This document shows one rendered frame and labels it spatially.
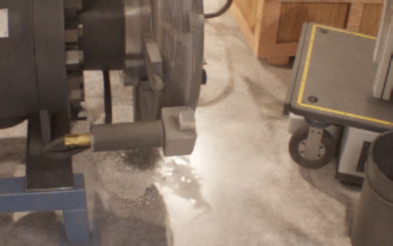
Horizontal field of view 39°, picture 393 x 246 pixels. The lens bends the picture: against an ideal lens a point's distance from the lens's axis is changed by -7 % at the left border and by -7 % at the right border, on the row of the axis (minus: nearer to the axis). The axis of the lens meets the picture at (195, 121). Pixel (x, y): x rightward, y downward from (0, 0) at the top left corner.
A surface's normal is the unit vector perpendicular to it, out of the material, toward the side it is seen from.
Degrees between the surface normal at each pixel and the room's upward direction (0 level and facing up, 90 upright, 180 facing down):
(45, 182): 0
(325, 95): 0
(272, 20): 90
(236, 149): 0
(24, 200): 90
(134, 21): 69
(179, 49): 78
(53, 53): 82
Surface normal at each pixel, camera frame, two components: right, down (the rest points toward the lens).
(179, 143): 0.16, 0.85
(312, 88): 0.06, -0.80
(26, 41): 0.21, 0.32
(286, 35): 0.20, 0.59
